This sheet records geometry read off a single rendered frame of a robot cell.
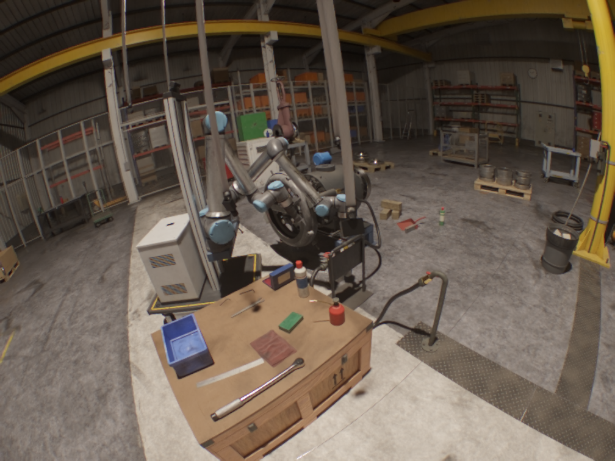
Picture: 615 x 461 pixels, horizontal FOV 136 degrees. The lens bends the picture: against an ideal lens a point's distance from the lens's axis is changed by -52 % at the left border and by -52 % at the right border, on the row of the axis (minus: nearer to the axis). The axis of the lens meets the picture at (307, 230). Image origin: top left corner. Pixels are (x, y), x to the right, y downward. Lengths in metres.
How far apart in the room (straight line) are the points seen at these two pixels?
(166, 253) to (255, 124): 8.24
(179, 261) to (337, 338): 1.17
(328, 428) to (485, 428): 0.87
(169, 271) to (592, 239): 4.37
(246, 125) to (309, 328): 8.75
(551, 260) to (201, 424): 3.06
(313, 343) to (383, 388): 0.59
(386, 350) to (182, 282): 1.50
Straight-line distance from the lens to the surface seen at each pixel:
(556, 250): 2.96
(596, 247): 3.89
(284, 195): 1.61
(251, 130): 9.67
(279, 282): 1.61
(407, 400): 1.62
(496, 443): 1.65
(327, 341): 1.26
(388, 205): 3.77
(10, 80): 10.95
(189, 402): 1.23
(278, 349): 1.24
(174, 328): 1.48
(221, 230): 1.46
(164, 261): 1.91
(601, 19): 3.88
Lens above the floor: 1.42
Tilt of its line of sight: 24 degrees down
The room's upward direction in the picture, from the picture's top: 8 degrees counter-clockwise
